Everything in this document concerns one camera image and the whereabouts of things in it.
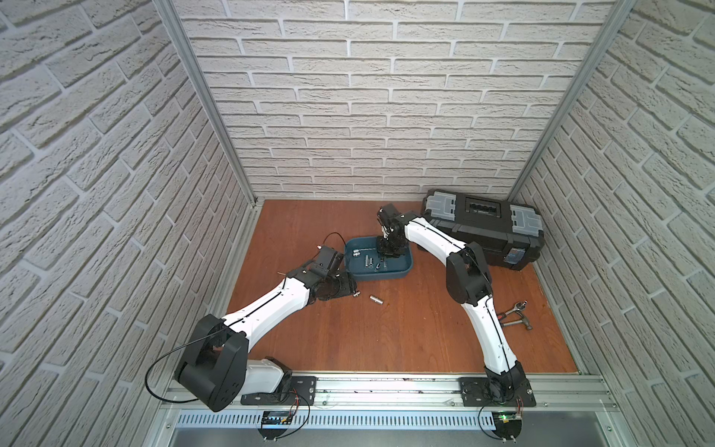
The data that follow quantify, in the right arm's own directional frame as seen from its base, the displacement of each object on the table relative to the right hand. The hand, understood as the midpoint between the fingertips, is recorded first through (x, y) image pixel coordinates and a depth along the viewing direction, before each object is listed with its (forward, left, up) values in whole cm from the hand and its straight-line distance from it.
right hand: (385, 253), depth 101 cm
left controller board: (-48, +35, -4) cm, 59 cm away
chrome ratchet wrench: (-23, -42, -2) cm, 48 cm away
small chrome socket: (-16, +12, 0) cm, 20 cm away
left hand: (-15, +12, +7) cm, 21 cm away
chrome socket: (-3, +7, -1) cm, 8 cm away
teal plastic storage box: (-3, +8, 0) cm, 9 cm away
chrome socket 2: (-5, +3, 0) cm, 6 cm away
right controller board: (-54, -26, -3) cm, 60 cm away
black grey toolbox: (-5, -40, +15) cm, 43 cm away
